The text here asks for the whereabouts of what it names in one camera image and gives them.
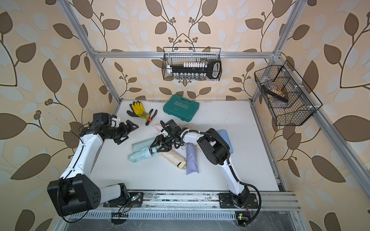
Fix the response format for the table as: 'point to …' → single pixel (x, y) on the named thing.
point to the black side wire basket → (288, 104)
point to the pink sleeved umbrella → (158, 127)
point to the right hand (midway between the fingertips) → (153, 148)
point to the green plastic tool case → (183, 109)
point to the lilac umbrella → (191, 160)
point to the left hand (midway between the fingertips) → (130, 129)
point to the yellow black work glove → (138, 110)
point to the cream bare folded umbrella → (171, 156)
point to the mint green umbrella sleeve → (142, 148)
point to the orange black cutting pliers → (149, 120)
